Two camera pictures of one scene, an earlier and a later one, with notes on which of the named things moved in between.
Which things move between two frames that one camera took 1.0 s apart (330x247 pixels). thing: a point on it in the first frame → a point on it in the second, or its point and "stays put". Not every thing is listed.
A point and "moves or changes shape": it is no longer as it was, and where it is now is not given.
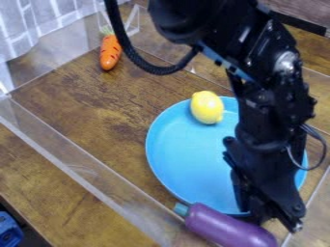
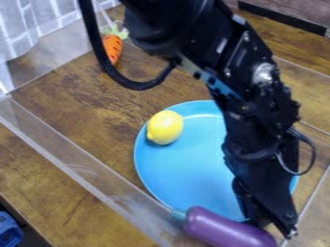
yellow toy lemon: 206,106 → 165,126
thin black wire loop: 325,149 → 313,153
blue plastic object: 11,232 stays put
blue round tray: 185,150 moves or changes shape
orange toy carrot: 111,50 stays put
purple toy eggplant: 213,229 stays put
